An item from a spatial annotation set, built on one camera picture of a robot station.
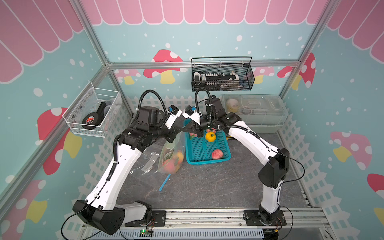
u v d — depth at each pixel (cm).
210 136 100
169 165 81
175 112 58
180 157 82
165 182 86
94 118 68
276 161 48
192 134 70
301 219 75
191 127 68
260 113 100
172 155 83
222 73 91
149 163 95
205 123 65
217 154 91
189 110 62
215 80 88
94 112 72
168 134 61
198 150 100
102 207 38
